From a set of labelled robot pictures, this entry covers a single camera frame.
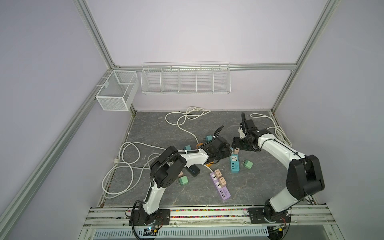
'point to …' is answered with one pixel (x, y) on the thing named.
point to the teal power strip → (234, 162)
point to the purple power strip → (223, 191)
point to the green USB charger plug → (183, 180)
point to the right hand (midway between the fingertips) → (237, 146)
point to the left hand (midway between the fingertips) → (232, 154)
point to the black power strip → (193, 170)
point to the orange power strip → (209, 164)
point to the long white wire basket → (210, 78)
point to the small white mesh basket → (118, 92)
